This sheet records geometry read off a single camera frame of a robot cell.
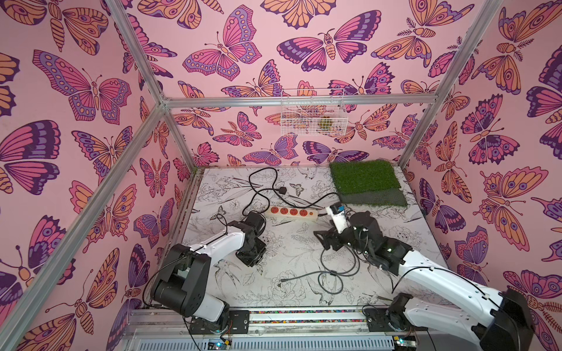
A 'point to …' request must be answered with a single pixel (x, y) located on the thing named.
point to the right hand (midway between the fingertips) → (324, 225)
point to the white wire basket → (313, 112)
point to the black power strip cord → (281, 189)
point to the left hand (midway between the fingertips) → (265, 254)
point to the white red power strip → (291, 213)
